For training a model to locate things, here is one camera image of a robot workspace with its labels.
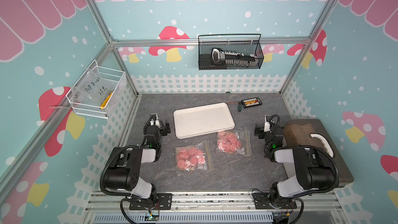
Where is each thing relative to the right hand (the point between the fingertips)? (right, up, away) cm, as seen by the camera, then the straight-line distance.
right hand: (264, 123), depth 94 cm
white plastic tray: (-41, 0, +15) cm, 44 cm away
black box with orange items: (-2, +14, +19) cm, 23 cm away
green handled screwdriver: (-11, +10, +18) cm, 24 cm away
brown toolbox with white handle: (+17, -5, -9) cm, 20 cm away
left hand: (-64, 0, 0) cm, 64 cm away
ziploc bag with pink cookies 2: (-41, -18, -8) cm, 45 cm away
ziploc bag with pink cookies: (-19, -11, -2) cm, 22 cm away
